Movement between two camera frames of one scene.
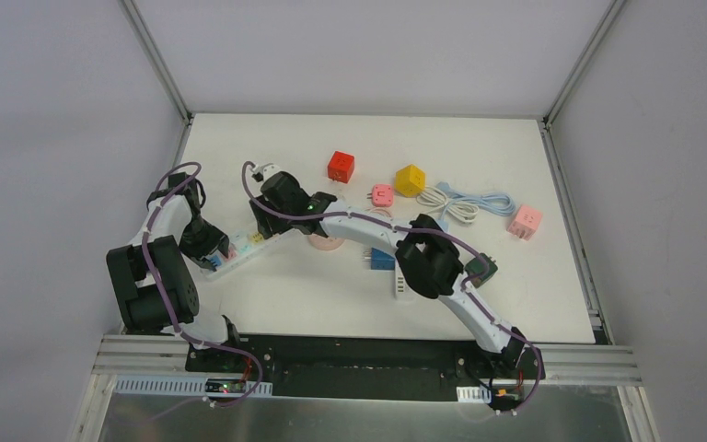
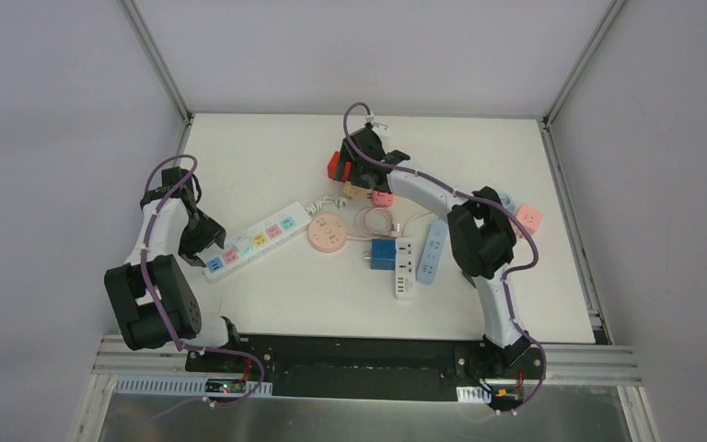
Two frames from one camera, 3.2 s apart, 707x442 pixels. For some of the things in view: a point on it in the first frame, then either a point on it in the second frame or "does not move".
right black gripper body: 266,219 to 358,172
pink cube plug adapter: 382,195 does not move
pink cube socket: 525,223 does not move
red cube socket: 341,167 does not move
